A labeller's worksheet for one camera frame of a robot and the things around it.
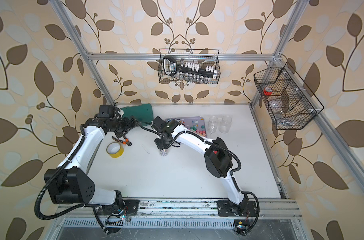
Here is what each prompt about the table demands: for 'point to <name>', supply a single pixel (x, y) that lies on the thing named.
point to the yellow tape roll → (119, 153)
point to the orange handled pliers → (126, 141)
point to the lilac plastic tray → (196, 124)
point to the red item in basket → (267, 91)
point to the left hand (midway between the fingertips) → (131, 124)
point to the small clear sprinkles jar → (164, 152)
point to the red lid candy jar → (225, 125)
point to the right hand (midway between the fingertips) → (162, 144)
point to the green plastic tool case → (142, 113)
